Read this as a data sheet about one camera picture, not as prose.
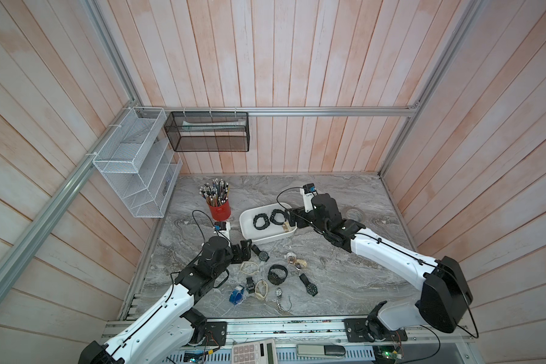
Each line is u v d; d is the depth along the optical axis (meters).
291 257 0.92
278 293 0.81
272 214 1.00
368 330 0.66
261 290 0.83
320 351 0.66
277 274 0.82
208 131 1.04
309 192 0.71
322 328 0.76
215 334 0.73
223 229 0.70
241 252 0.71
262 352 0.69
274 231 0.98
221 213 0.96
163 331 0.47
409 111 0.94
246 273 0.86
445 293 0.42
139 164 0.71
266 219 1.00
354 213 1.04
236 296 0.76
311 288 0.82
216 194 0.90
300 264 0.89
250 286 0.80
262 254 0.91
